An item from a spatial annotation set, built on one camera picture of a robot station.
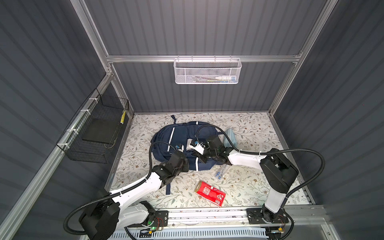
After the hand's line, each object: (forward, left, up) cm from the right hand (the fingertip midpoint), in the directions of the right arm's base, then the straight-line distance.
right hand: (194, 153), depth 88 cm
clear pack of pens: (-8, -15, -8) cm, 19 cm away
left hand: (-5, +5, +1) cm, 7 cm away
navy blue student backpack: (+10, +18, 0) cm, 21 cm away
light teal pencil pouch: (+14, -25, -3) cm, 29 cm away
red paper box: (-20, -8, -8) cm, 24 cm away
